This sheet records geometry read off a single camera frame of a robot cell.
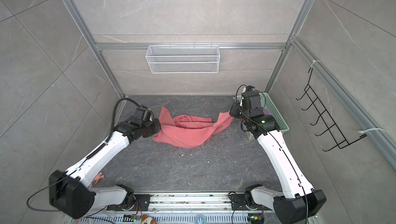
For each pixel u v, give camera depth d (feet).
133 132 1.82
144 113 2.02
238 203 2.39
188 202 2.45
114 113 1.90
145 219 2.21
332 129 2.08
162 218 2.30
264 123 1.55
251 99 1.65
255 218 2.30
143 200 2.48
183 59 3.31
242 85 3.66
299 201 1.19
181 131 2.86
